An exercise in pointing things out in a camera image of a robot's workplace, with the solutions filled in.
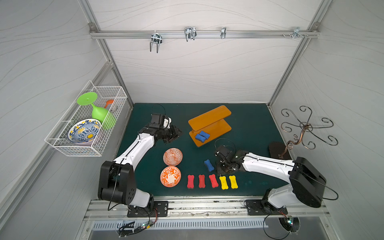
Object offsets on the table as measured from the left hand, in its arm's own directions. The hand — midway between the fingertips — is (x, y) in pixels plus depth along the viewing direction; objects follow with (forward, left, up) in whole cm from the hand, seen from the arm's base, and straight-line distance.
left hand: (181, 133), depth 84 cm
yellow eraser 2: (-23, -30, -14) cm, 40 cm away
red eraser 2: (-23, -12, -14) cm, 30 cm away
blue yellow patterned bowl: (-13, +39, +19) cm, 45 cm away
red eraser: (-22, -6, -14) cm, 27 cm away
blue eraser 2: (+9, -15, -14) cm, 22 cm away
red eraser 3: (-23, -19, -14) cm, 33 cm away
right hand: (-15, -21, -13) cm, 29 cm away
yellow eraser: (-23, -24, -14) cm, 36 cm away
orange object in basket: (+9, +39, +16) cm, 43 cm away
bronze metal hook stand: (-7, -59, +15) cm, 61 cm away
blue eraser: (+6, -11, -14) cm, 19 cm away
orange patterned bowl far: (-7, +6, -14) cm, 17 cm away
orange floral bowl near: (-20, +6, -14) cm, 25 cm away
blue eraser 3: (-11, -15, -14) cm, 24 cm away
